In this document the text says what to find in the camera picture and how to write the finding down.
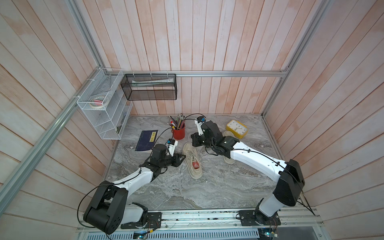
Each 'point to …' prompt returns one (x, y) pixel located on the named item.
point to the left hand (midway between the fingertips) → (183, 157)
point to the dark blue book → (147, 141)
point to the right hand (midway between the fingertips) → (190, 135)
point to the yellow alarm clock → (239, 129)
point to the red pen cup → (179, 134)
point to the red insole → (195, 165)
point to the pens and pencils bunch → (179, 123)
